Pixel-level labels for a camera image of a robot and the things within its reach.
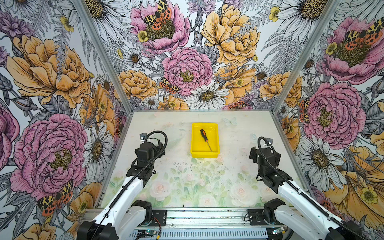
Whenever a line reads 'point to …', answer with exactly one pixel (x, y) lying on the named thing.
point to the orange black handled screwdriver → (204, 135)
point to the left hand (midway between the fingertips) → (152, 149)
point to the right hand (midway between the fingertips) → (263, 153)
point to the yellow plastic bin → (199, 148)
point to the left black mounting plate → (161, 215)
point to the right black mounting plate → (256, 217)
